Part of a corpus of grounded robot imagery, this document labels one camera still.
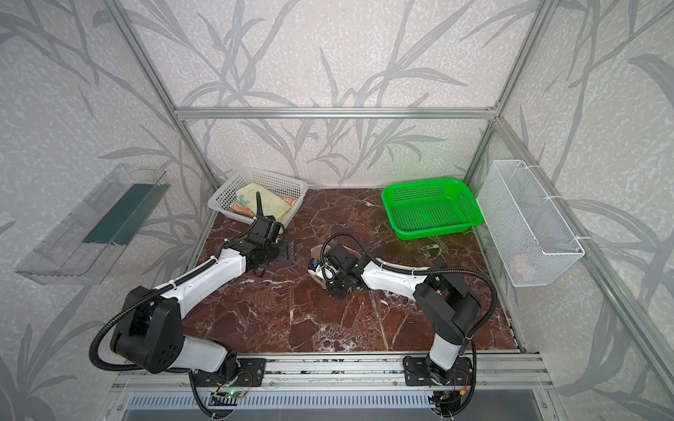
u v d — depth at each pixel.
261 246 0.65
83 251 0.63
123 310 0.44
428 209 1.12
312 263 0.77
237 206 1.12
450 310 0.46
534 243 0.61
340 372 0.75
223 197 1.08
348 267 0.68
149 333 0.42
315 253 0.97
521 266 0.73
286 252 0.81
